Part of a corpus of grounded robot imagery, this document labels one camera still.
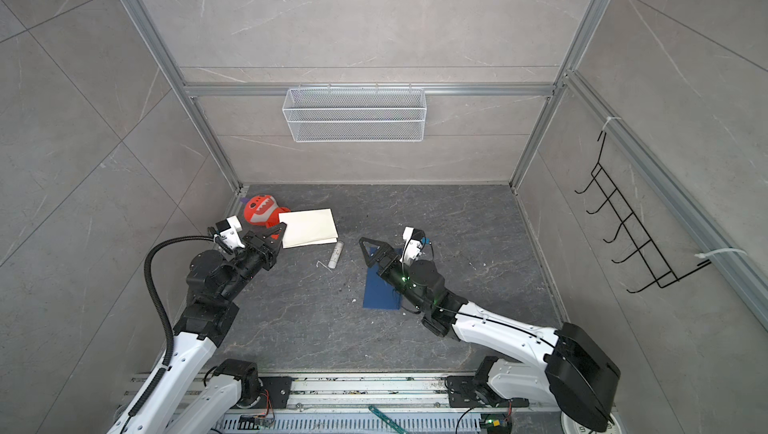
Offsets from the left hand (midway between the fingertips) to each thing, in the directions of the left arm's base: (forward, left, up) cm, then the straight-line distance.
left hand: (286, 219), depth 68 cm
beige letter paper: (0, -4, -4) cm, 6 cm away
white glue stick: (+9, -7, -32) cm, 34 cm away
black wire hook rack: (-11, -79, 0) cm, 80 cm away
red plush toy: (+24, +19, -25) cm, 39 cm away
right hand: (-4, -18, -7) cm, 20 cm away
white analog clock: (-40, -65, -31) cm, 82 cm away
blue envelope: (-5, -21, -32) cm, 38 cm away
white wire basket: (+47, -14, -3) cm, 49 cm away
